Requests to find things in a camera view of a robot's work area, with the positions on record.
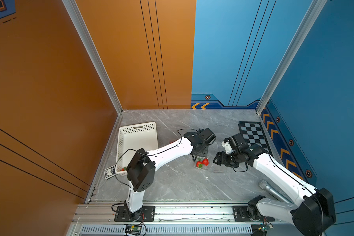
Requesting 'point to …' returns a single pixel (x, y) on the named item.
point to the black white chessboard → (252, 133)
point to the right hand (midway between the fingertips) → (218, 161)
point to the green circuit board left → (135, 229)
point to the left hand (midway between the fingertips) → (203, 149)
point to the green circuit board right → (259, 229)
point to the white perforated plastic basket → (131, 139)
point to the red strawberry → (199, 164)
